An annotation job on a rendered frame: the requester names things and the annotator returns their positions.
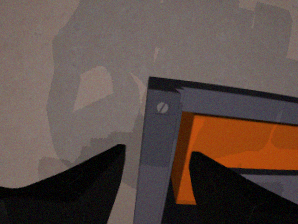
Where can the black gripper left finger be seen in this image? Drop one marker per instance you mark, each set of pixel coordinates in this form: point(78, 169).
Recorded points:
point(84, 194)

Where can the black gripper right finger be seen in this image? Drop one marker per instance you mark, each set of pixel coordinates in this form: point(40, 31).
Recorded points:
point(225, 197)

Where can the orange l-shaped part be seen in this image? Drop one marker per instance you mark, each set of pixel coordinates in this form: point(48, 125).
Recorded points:
point(233, 142)

